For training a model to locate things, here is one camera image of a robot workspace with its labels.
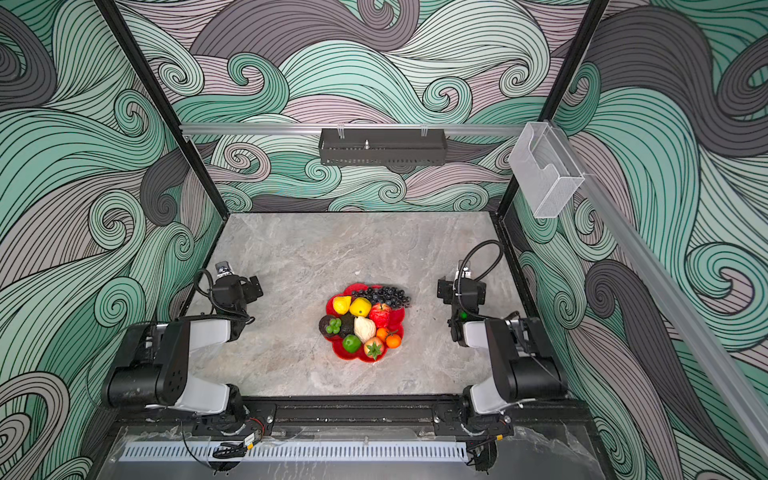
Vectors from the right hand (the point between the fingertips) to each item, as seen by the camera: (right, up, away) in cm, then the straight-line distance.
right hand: (461, 278), depth 93 cm
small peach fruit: (-28, -17, -15) cm, 36 cm away
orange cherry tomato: (-26, -15, -9) cm, 31 cm away
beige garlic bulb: (-31, -13, -10) cm, 35 cm away
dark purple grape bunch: (-22, -5, -5) cm, 23 cm away
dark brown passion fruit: (-40, -11, -13) cm, 43 cm away
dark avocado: (-36, -12, -8) cm, 39 cm away
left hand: (-71, 0, -1) cm, 71 cm away
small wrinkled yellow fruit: (-38, -7, -5) cm, 39 cm away
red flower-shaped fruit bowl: (-21, -12, -6) cm, 25 cm away
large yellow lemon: (-32, -8, -6) cm, 34 cm away
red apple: (-26, -10, -8) cm, 29 cm away
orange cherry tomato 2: (-23, -15, -14) cm, 31 cm away
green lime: (-34, -16, -13) cm, 40 cm away
